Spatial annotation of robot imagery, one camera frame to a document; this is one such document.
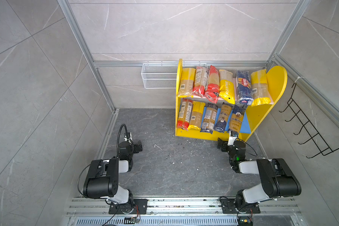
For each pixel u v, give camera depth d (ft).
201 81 2.32
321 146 2.01
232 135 2.62
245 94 2.17
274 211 2.40
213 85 2.31
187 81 2.43
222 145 2.74
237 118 3.00
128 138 2.63
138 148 2.84
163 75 3.30
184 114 3.05
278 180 1.50
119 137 2.25
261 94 2.19
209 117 3.03
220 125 2.88
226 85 2.33
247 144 2.40
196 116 3.04
